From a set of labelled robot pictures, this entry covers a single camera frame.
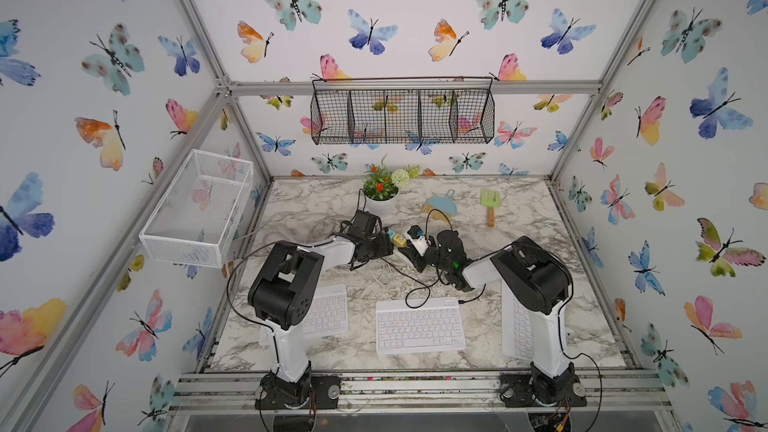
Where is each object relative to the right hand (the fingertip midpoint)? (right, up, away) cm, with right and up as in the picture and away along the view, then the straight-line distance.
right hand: (403, 242), depth 95 cm
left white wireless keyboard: (-22, -19, -9) cm, 30 cm away
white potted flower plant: (-7, +18, +3) cm, 19 cm away
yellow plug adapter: (-2, 0, -2) cm, 3 cm away
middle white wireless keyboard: (+9, -22, -11) cm, 26 cm away
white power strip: (+2, +1, -9) cm, 9 cm away
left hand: (-4, -2, +3) cm, 5 cm away
